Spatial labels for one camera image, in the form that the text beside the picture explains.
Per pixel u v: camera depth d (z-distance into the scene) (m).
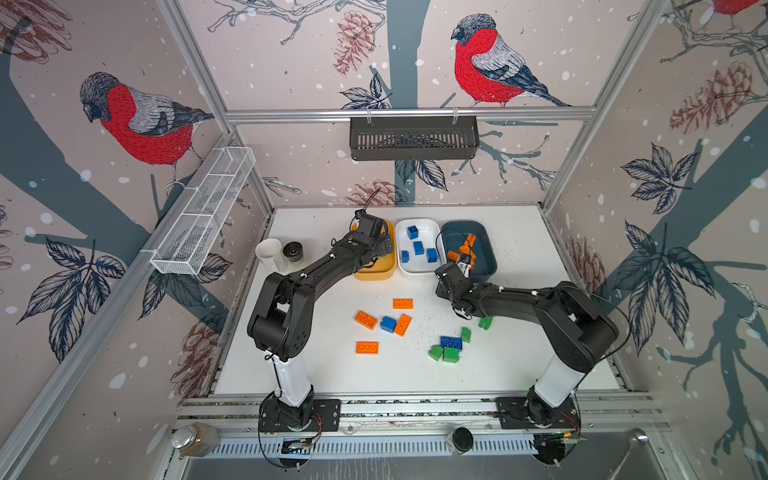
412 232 1.10
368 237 0.73
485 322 0.87
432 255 1.03
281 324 0.48
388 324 0.88
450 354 0.83
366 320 0.90
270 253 0.97
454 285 0.74
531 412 0.67
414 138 1.06
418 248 1.08
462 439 0.62
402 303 0.93
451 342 0.86
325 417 0.73
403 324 0.89
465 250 1.05
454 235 1.10
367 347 0.84
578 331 0.47
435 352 0.83
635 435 0.69
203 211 0.79
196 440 0.63
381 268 0.98
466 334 0.86
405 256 1.04
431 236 1.11
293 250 0.95
